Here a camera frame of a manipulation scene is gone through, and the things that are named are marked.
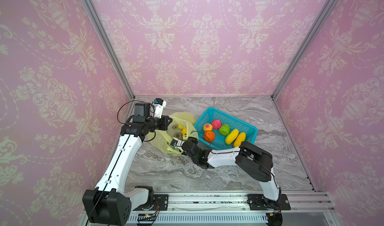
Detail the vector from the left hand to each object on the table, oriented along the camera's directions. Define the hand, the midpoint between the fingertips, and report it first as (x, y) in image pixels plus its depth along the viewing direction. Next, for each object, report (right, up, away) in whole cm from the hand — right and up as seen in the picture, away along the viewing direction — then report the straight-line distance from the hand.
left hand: (172, 120), depth 76 cm
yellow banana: (+35, -12, +18) cm, 41 cm away
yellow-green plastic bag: (-7, -12, +7) cm, 15 cm away
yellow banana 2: (+40, -13, +18) cm, 46 cm away
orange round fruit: (+20, -11, +15) cm, 28 cm away
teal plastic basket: (+27, -16, +19) cm, 37 cm away
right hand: (+6, -11, +14) cm, 19 cm away
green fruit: (+31, -7, +19) cm, 37 cm away
